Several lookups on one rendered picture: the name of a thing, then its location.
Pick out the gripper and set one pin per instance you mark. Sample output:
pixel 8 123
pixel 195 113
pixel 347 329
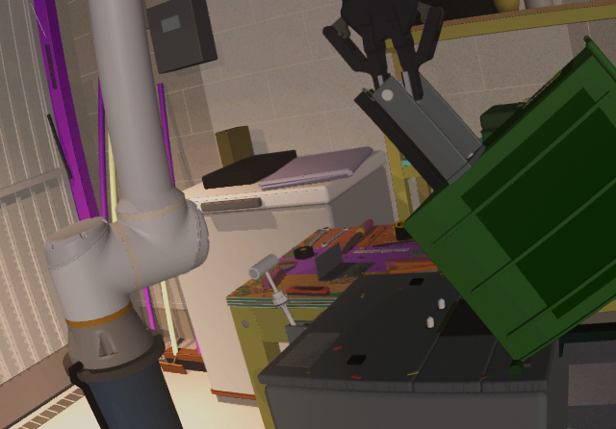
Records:
pixel 375 1

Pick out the grey guard plate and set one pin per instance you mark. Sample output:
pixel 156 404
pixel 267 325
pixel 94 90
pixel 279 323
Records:
pixel 423 126

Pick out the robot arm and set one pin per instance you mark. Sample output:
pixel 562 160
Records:
pixel 125 159

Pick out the green shredder hopper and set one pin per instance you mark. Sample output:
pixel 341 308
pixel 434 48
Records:
pixel 520 217

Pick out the silver clamp bolt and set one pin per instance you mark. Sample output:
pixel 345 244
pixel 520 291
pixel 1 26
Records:
pixel 269 275

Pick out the silver wing nut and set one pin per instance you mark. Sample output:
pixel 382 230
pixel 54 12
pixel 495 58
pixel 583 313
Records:
pixel 280 299

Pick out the dark grey shredder body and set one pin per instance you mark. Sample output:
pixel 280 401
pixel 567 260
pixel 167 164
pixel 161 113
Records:
pixel 385 352

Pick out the lilac folder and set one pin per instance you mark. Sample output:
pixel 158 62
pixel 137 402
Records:
pixel 317 167

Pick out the olive brown box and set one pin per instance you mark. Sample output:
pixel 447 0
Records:
pixel 234 144

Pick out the black flat box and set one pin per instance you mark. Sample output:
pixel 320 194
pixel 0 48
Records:
pixel 248 169

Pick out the white cabinet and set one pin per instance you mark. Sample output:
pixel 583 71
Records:
pixel 289 236

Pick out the dark grey block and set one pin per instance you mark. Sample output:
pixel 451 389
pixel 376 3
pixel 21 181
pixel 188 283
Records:
pixel 329 260

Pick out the black tape roll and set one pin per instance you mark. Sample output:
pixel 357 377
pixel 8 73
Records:
pixel 303 253

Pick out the purple rod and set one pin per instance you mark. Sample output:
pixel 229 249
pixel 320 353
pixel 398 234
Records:
pixel 166 131

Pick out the red flat tray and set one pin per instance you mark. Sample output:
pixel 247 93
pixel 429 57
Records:
pixel 306 289

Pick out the white spigot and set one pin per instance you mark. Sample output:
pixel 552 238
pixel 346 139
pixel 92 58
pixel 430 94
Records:
pixel 430 322
pixel 441 303

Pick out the grey slatted shutter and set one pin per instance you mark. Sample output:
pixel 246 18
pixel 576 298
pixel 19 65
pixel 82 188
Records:
pixel 29 159

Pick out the grey wall box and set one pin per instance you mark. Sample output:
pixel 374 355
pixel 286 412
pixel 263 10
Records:
pixel 183 32

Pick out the yellow frame side bench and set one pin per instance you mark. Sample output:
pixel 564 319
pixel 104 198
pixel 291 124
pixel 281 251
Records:
pixel 250 333

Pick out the purple door frame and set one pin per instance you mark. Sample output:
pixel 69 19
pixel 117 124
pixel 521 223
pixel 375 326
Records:
pixel 60 92

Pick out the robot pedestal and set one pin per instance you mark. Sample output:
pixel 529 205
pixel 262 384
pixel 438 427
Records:
pixel 130 400

